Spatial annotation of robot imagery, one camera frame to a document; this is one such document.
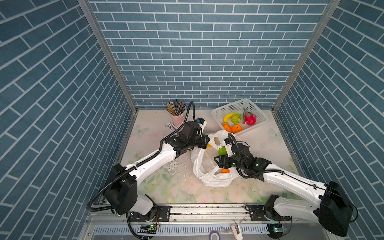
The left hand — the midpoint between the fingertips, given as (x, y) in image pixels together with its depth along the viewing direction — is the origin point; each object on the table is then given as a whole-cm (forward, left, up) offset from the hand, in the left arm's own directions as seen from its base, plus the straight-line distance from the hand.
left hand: (213, 140), depth 79 cm
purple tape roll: (-38, 0, -20) cm, 43 cm away
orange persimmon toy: (+19, -12, -12) cm, 26 cm away
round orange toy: (+19, -18, -13) cm, 30 cm away
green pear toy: (+28, -20, -13) cm, 37 cm away
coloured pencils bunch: (+32, +24, -7) cm, 41 cm away
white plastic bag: (-5, +4, -20) cm, 21 cm away
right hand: (-6, -4, -7) cm, 10 cm away
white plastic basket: (+33, -8, -14) cm, 37 cm away
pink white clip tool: (-38, -10, -17) cm, 43 cm away
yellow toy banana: (+33, -15, -15) cm, 39 cm away
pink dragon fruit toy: (+27, -29, -12) cm, 41 cm away
